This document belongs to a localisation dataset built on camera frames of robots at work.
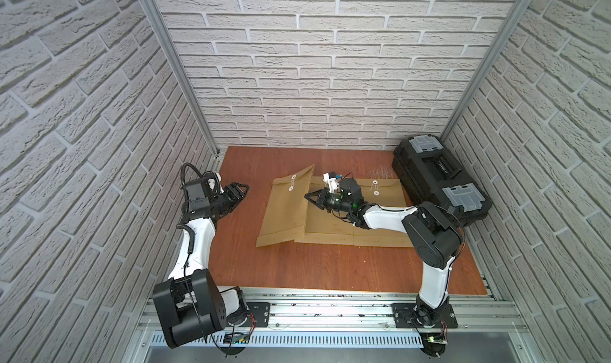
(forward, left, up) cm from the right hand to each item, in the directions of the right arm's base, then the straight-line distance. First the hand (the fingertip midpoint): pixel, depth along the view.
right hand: (306, 196), depth 87 cm
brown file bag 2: (-8, -6, -11) cm, 15 cm away
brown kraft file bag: (+9, -37, -15) cm, 41 cm away
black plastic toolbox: (+7, -49, +1) cm, 49 cm away
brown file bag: (-4, +9, -10) cm, 14 cm away
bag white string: (+15, +6, -8) cm, 18 cm away
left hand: (+2, +21, +6) cm, 22 cm away
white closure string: (+14, -32, -13) cm, 37 cm away
